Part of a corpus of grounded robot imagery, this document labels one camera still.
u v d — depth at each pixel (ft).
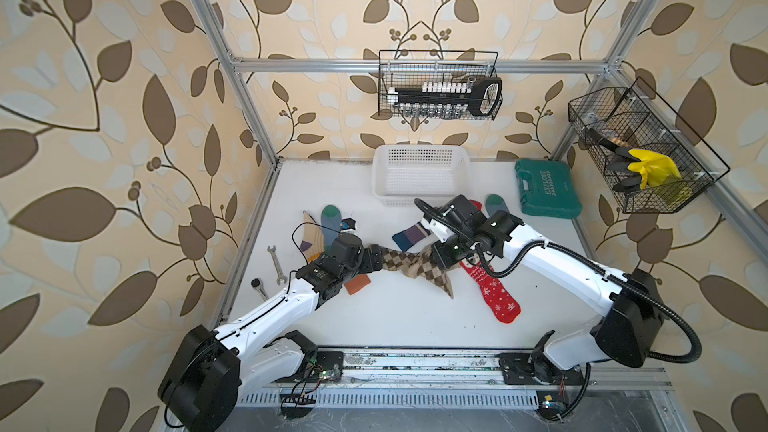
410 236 3.24
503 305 2.77
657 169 2.24
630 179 2.14
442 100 2.79
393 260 3.07
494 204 3.50
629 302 1.37
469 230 1.94
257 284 2.90
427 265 2.57
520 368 2.38
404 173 3.81
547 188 3.45
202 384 1.31
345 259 2.11
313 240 3.16
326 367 2.42
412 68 2.99
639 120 2.57
